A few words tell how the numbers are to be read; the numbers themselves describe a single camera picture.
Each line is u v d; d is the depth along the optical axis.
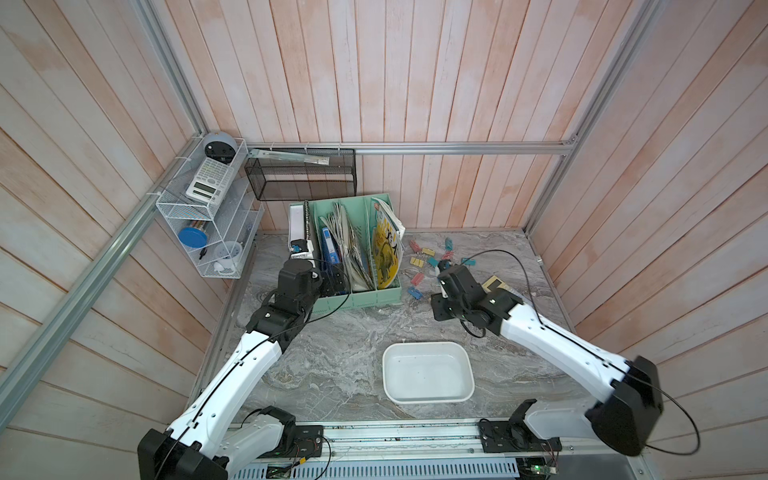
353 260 0.86
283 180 1.07
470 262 1.09
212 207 0.74
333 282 0.68
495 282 1.04
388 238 0.93
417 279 1.05
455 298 0.61
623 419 0.39
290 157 0.90
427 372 0.85
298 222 0.86
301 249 0.64
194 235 0.76
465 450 0.74
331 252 0.85
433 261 1.12
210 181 0.77
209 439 0.39
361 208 0.98
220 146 0.81
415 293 1.01
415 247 1.14
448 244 1.15
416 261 1.10
